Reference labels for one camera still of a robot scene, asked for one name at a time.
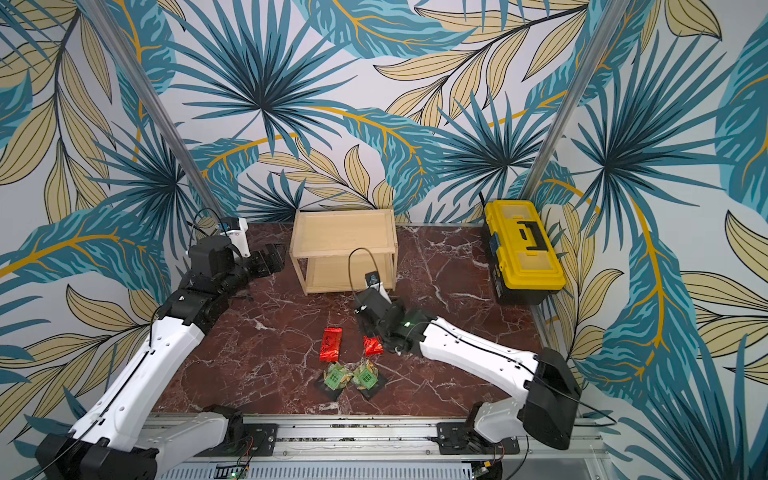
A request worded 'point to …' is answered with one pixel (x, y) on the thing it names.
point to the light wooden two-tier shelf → (333, 250)
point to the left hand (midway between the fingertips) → (272, 252)
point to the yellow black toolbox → (524, 263)
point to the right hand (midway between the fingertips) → (375, 310)
